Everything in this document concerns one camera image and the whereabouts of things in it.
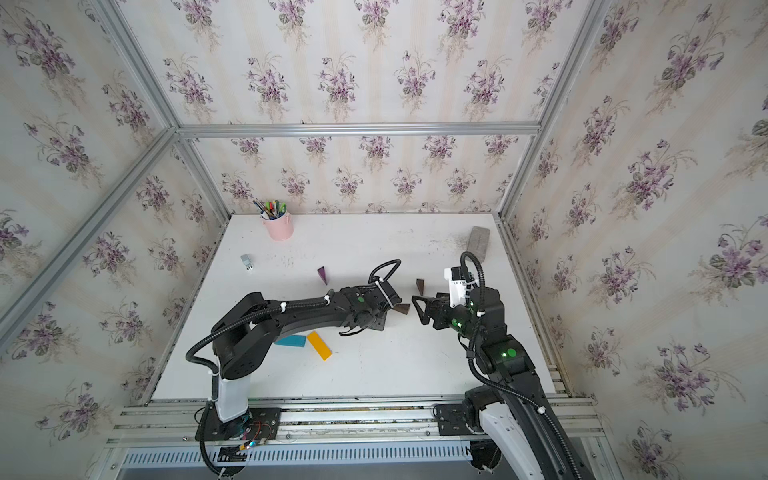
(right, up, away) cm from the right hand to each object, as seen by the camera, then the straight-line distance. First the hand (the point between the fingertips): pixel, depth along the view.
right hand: (431, 298), depth 73 cm
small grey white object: (-60, +6, +29) cm, 67 cm away
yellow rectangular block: (-30, -17, +13) cm, 37 cm away
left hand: (-14, -9, +16) cm, 24 cm away
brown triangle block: (-6, -7, +19) cm, 21 cm away
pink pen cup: (-51, +19, +36) cm, 65 cm away
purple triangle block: (-34, +4, +28) cm, 44 cm away
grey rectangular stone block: (+23, +14, +34) cm, 43 cm away
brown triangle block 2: (0, 0, +25) cm, 25 cm away
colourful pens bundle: (-53, +25, +32) cm, 67 cm away
